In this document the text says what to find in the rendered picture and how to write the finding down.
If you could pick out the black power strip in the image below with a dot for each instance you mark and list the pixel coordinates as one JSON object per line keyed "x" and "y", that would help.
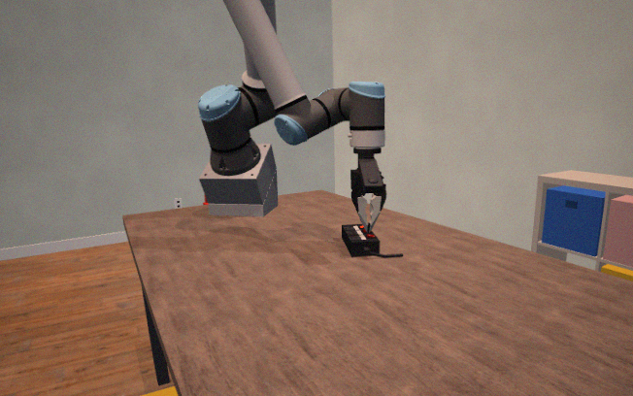
{"x": 359, "y": 242}

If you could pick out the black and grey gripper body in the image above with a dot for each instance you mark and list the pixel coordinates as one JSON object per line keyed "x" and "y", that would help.
{"x": 354, "y": 175}

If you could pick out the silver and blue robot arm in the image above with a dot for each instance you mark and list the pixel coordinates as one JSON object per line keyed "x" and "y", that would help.
{"x": 228, "y": 112}

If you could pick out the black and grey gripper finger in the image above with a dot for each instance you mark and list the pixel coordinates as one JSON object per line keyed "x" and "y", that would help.
{"x": 360, "y": 204}
{"x": 376, "y": 205}

